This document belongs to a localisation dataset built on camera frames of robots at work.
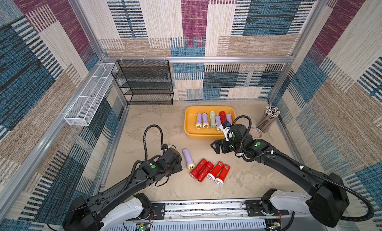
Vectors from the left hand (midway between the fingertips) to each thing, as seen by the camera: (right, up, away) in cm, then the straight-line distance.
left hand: (179, 165), depth 80 cm
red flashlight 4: (+24, -6, +3) cm, 25 cm away
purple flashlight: (+11, +20, +22) cm, 32 cm away
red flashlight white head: (+20, -4, +3) cm, 20 cm away
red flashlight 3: (+14, -4, +3) cm, 15 cm away
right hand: (+22, +10, +1) cm, 25 cm away
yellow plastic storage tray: (+19, +15, +22) cm, 33 cm away
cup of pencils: (+53, +28, +9) cm, 61 cm away
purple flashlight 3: (+6, -1, +5) cm, 8 cm away
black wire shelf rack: (-27, +51, +29) cm, 65 cm away
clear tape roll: (+50, +15, +21) cm, 56 cm away
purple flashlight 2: (+16, +21, +22) cm, 34 cm away
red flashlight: (+29, +27, +27) cm, 48 cm away
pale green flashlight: (+22, +27, +28) cm, 44 cm away
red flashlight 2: (+9, -4, +3) cm, 10 cm away
